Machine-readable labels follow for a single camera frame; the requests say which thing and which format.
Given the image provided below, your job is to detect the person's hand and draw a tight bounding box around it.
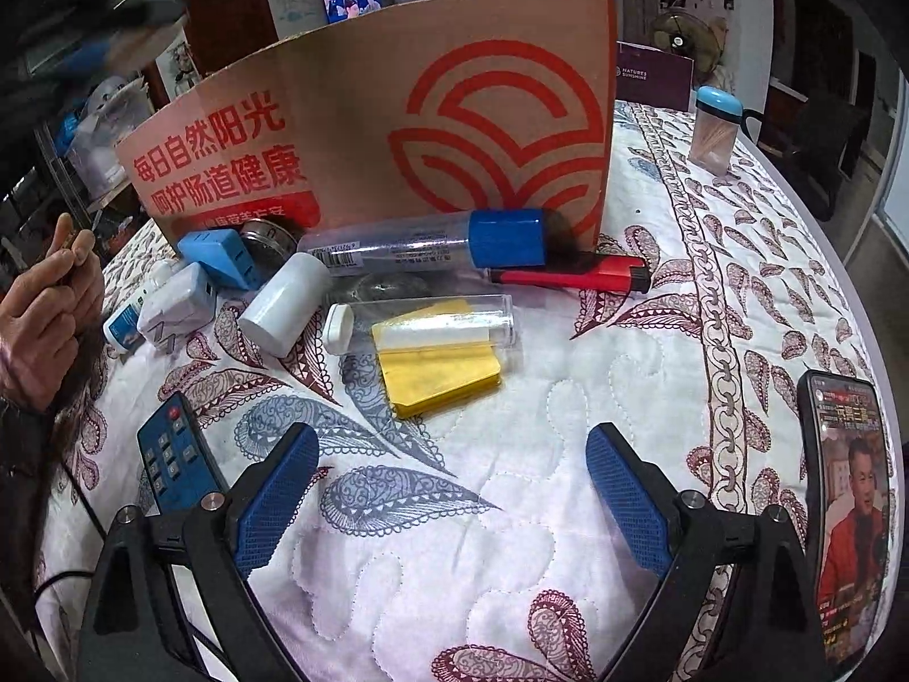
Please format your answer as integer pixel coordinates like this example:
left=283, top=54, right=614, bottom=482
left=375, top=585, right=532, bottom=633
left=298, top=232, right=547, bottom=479
left=2, top=213, right=105, bottom=413

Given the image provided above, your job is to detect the blue remote control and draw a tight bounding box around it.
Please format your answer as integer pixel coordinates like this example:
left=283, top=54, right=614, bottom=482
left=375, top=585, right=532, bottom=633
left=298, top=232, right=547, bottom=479
left=137, top=391, right=228, bottom=514

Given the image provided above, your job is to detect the white cylindrical bottle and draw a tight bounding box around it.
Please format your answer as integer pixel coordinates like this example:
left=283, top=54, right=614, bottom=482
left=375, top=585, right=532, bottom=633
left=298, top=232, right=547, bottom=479
left=239, top=252, right=333, bottom=359

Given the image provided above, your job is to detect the black smartphone playing video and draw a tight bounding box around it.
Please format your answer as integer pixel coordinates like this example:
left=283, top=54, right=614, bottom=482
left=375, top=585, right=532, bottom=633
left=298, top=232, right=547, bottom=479
left=797, top=369, right=889, bottom=677

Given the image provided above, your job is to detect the yellow card stack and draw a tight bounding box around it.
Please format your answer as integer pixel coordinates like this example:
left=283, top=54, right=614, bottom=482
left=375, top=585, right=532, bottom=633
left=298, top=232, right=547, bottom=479
left=377, top=343, right=502, bottom=419

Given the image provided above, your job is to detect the white power adapter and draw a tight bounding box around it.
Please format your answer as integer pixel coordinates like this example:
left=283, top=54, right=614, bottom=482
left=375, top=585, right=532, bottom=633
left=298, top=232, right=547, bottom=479
left=137, top=262, right=217, bottom=352

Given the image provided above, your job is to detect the red lighter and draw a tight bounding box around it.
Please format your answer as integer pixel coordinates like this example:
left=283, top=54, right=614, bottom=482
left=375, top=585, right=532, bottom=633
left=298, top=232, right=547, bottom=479
left=485, top=252, right=652, bottom=294

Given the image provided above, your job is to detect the clear tube white cap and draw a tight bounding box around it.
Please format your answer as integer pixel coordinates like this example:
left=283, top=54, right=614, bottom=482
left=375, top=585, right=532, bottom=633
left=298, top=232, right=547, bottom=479
left=320, top=294, right=518, bottom=356

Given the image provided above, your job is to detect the blue plug adapter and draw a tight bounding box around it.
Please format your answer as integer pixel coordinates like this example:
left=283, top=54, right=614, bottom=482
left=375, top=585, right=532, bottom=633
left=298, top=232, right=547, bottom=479
left=177, top=228, right=264, bottom=291

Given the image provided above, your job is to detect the round metal tin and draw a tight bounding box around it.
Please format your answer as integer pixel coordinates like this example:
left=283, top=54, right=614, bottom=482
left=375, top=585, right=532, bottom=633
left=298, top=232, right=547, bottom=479
left=239, top=219, right=297, bottom=277

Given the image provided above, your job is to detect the clear tube blue cap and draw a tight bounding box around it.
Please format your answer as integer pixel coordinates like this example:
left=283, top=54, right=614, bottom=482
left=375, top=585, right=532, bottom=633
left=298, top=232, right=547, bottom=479
left=297, top=210, right=547, bottom=276

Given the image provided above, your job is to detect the toothpick jar blue lid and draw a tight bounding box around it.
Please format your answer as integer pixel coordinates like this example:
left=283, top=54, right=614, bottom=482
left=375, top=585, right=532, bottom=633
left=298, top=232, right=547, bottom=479
left=687, top=86, right=744, bottom=176

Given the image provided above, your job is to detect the brown cardboard box red print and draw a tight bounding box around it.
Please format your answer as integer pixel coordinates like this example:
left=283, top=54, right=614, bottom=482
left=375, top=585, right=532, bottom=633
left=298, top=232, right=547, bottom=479
left=117, top=0, right=616, bottom=248

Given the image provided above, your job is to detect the purple box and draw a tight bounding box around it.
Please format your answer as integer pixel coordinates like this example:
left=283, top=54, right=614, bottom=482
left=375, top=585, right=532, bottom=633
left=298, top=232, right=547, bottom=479
left=616, top=41, right=695, bottom=111

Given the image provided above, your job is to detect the standing fan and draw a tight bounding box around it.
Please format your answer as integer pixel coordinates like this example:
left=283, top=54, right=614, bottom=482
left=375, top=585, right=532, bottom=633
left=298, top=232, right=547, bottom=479
left=650, top=9, right=729, bottom=86

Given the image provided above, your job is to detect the television screen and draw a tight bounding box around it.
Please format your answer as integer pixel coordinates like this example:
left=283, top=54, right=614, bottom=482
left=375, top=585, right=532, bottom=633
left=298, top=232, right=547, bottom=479
left=322, top=0, right=382, bottom=23

